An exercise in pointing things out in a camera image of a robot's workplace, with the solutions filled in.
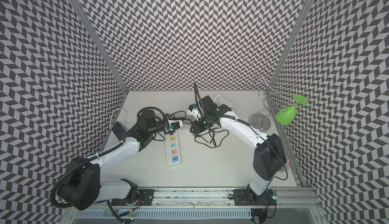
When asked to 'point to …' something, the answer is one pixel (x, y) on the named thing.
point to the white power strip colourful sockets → (173, 157)
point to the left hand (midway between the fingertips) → (182, 116)
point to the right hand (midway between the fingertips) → (194, 132)
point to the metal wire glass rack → (274, 99)
